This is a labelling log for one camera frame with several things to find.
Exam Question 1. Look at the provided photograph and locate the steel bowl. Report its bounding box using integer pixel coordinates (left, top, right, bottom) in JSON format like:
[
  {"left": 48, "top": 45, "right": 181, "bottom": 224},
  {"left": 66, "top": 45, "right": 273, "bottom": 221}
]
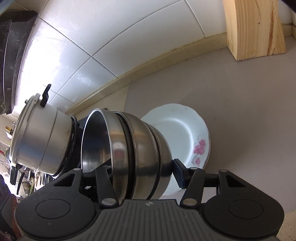
[
  {"left": 114, "top": 111, "right": 159, "bottom": 199},
  {"left": 81, "top": 108, "right": 129, "bottom": 202},
  {"left": 147, "top": 124, "right": 172, "bottom": 199}
]

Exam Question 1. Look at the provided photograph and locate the floral white plate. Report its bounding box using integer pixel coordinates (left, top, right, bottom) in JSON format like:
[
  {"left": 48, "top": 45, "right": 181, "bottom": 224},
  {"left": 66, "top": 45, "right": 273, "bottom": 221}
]
[{"left": 140, "top": 103, "right": 212, "bottom": 196}]

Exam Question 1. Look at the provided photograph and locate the black gas stove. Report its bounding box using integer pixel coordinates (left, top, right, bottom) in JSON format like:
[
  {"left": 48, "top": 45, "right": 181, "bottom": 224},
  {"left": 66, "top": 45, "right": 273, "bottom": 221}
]
[{"left": 67, "top": 115, "right": 110, "bottom": 176}]

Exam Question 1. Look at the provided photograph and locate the large aluminium pot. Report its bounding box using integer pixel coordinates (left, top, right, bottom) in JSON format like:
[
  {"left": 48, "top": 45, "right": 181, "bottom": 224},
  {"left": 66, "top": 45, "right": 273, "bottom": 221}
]
[{"left": 9, "top": 84, "right": 73, "bottom": 185}]

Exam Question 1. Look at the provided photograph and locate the wooden knife block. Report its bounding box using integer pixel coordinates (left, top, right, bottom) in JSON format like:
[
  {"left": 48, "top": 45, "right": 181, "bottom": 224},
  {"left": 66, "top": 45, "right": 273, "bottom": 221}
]
[{"left": 223, "top": 0, "right": 286, "bottom": 61}]

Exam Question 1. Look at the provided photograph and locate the black range hood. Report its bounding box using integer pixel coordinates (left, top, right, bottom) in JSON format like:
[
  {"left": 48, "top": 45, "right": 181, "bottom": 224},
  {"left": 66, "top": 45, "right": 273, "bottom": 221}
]
[{"left": 1, "top": 11, "right": 38, "bottom": 114}]

